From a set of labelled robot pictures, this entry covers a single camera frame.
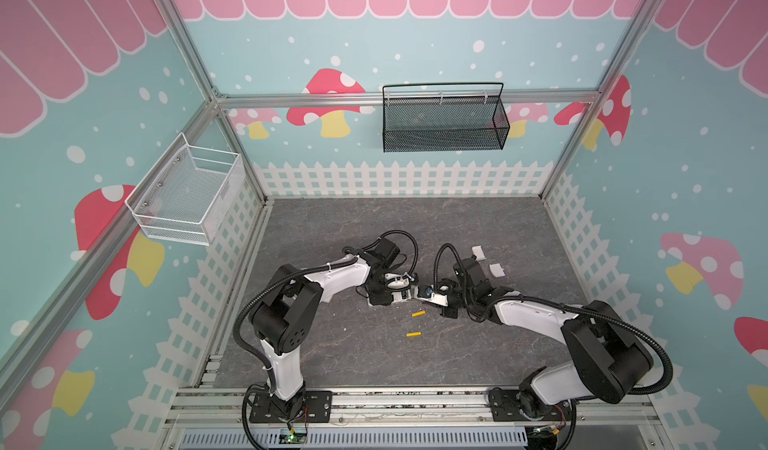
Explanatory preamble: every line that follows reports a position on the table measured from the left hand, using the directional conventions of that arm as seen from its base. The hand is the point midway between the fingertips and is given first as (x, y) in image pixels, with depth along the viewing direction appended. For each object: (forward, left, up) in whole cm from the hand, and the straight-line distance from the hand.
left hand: (382, 294), depth 93 cm
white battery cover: (+10, -38, -1) cm, 40 cm away
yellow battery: (-12, -10, -1) cm, 15 cm away
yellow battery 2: (-6, -12, -1) cm, 13 cm away
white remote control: (-7, -9, +15) cm, 19 cm away
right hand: (-2, -13, +4) cm, 14 cm away
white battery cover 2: (+16, -33, 0) cm, 37 cm away
